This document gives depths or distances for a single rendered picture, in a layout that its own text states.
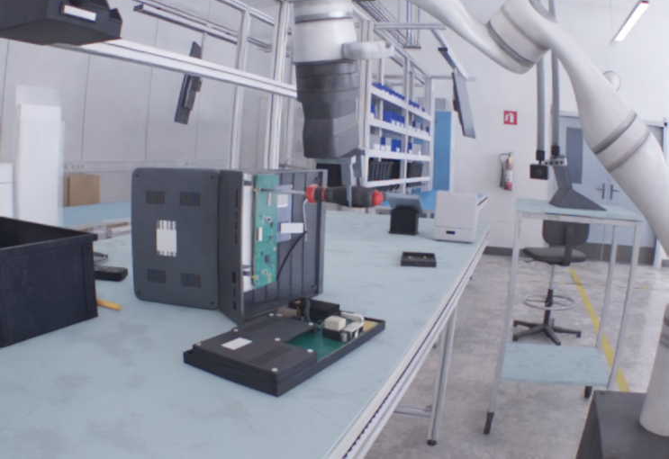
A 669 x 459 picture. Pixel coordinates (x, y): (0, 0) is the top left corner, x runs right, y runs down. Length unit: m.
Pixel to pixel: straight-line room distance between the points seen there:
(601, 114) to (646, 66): 6.99
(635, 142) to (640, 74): 6.92
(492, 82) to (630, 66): 2.20
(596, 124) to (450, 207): 0.90
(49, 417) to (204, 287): 0.38
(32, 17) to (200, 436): 0.72
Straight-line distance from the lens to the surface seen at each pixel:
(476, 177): 7.23
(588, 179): 7.34
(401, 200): 1.62
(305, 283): 0.86
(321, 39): 0.57
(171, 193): 0.75
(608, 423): 0.83
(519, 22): 0.68
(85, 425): 0.45
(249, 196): 0.70
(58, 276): 0.67
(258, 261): 0.71
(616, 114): 0.69
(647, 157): 0.70
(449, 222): 1.52
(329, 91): 0.58
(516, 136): 7.21
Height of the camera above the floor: 1.23
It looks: 6 degrees down
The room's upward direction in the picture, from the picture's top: 3 degrees clockwise
